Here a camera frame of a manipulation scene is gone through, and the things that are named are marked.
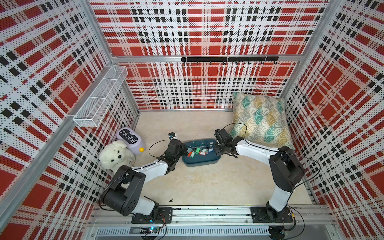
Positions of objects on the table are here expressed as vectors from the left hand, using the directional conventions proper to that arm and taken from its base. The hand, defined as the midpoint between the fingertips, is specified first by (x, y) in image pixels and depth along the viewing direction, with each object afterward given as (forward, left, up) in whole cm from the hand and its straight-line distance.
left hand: (186, 144), depth 93 cm
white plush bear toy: (-13, +35, +11) cm, 39 cm away
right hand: (-2, -22, -2) cm, 22 cm away
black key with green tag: (-1, -7, -7) cm, 10 cm away
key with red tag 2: (-3, -11, -6) cm, 13 cm away
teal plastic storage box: (-7, -7, -9) cm, 13 cm away
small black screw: (-31, +7, -6) cm, 32 cm away
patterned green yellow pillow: (+14, -49, +8) cm, 52 cm away
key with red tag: (-3, -2, -7) cm, 8 cm away
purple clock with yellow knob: (+1, +33, +4) cm, 33 cm away
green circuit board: (-44, +13, -5) cm, 46 cm away
